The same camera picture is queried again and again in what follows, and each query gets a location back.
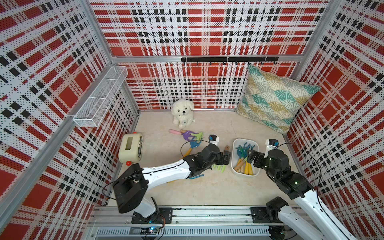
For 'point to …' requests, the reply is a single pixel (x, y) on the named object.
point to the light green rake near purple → (199, 135)
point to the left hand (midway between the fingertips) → (225, 152)
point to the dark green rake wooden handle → (242, 153)
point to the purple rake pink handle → (186, 134)
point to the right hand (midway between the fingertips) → (257, 152)
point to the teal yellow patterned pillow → (272, 100)
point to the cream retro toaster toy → (131, 148)
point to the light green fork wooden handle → (221, 167)
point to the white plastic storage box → (236, 157)
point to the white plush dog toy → (182, 109)
